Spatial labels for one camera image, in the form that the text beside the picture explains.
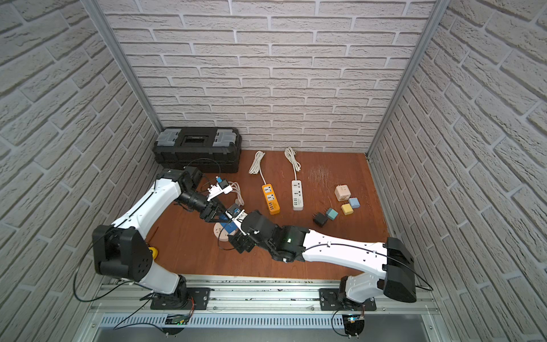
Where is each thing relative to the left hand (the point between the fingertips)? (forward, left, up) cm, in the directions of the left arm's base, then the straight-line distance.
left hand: (229, 214), depth 75 cm
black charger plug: (+6, -37, -15) cm, 40 cm away
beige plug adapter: (+18, -48, -12) cm, 53 cm away
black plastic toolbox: (+35, +13, -1) cm, 37 cm away
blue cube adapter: (-8, -4, +16) cm, 18 cm away
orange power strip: (+17, -15, -15) cm, 27 cm away
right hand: (-5, -5, +3) cm, 8 cm away
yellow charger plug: (+11, -50, -15) cm, 53 cm away
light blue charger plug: (+14, -54, -15) cm, 58 cm away
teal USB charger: (+9, -43, -16) cm, 46 cm away
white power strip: (+15, -27, -15) cm, 35 cm away
